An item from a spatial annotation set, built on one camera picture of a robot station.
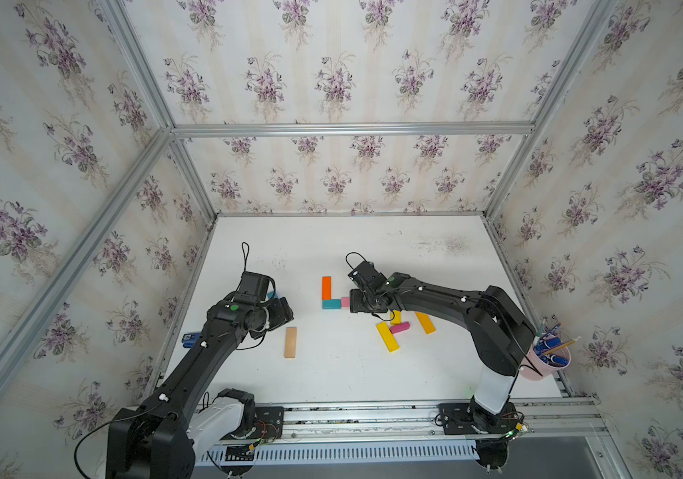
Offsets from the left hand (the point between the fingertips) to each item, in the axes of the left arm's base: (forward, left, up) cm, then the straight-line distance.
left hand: (286, 318), depth 82 cm
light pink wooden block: (+9, -17, -7) cm, 20 cm away
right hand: (+7, -22, -5) cm, 24 cm away
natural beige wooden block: (-3, 0, -10) cm, 10 cm away
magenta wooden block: (0, -33, -8) cm, 34 cm away
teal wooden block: (+9, -11, -9) cm, 17 cm away
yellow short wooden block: (+3, -33, -8) cm, 34 cm away
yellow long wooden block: (-2, -29, -9) cm, 31 cm away
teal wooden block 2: (+13, +8, -10) cm, 18 cm away
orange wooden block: (+15, -11, -8) cm, 20 cm away
